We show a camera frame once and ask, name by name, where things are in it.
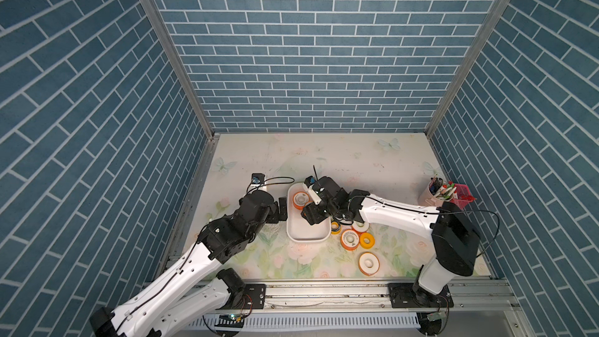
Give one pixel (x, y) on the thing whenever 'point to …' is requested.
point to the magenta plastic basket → (464, 196)
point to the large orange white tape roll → (360, 227)
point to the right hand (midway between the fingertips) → (310, 210)
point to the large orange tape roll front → (369, 264)
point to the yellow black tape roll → (335, 228)
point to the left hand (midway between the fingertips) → (280, 200)
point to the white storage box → (298, 228)
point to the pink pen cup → (436, 193)
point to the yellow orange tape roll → (366, 240)
